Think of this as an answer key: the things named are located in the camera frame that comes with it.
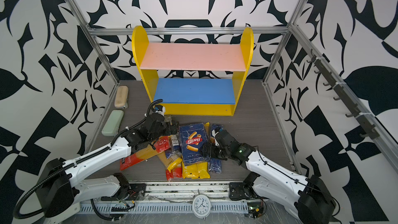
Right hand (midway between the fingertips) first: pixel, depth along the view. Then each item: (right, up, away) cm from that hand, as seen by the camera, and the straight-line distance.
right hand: (205, 151), depth 78 cm
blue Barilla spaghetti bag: (+5, -7, +1) cm, 9 cm away
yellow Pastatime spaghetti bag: (-2, -9, 0) cm, 10 cm away
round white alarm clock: (-2, -19, -11) cm, 22 cm away
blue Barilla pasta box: (-7, +6, +5) cm, 10 cm away
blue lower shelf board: (-5, +31, +21) cm, 38 cm away
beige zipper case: (-56, +26, +27) cm, 67 cm away
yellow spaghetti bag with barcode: (-27, -1, +1) cm, 27 cm away
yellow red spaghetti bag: (-15, -9, 0) cm, 18 cm away
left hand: (-16, +15, +2) cm, 23 cm away
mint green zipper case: (-54, +12, +16) cm, 58 cm away
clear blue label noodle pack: (-15, -1, +3) cm, 15 cm away
